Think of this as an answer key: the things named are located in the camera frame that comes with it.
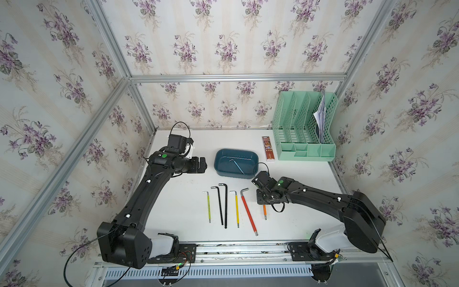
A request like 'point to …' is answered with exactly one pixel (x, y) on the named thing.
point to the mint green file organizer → (304, 124)
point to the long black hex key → (226, 204)
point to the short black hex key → (219, 200)
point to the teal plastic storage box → (236, 163)
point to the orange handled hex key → (265, 211)
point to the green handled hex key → (208, 205)
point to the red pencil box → (268, 149)
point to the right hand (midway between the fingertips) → (262, 199)
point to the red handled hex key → (241, 195)
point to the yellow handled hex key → (237, 208)
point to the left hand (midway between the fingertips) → (199, 166)
